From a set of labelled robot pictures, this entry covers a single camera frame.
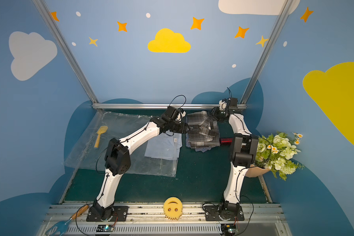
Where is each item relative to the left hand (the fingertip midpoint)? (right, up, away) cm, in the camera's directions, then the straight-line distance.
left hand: (190, 128), depth 89 cm
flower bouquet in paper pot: (+39, -11, -21) cm, 46 cm away
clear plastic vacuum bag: (-67, -18, +3) cm, 70 cm away
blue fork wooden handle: (-64, -48, -20) cm, 82 cm away
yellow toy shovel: (-64, -2, +18) cm, 67 cm away
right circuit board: (+17, -50, -18) cm, 56 cm away
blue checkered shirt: (+9, -15, +9) cm, 20 cm away
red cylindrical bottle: (+26, -9, +12) cm, 30 cm away
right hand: (+16, +11, +11) cm, 22 cm away
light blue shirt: (-16, -12, +9) cm, 22 cm away
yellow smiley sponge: (-10, -40, -15) cm, 44 cm away
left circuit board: (-43, -49, -18) cm, 68 cm away
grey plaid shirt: (+12, -3, +15) cm, 19 cm away
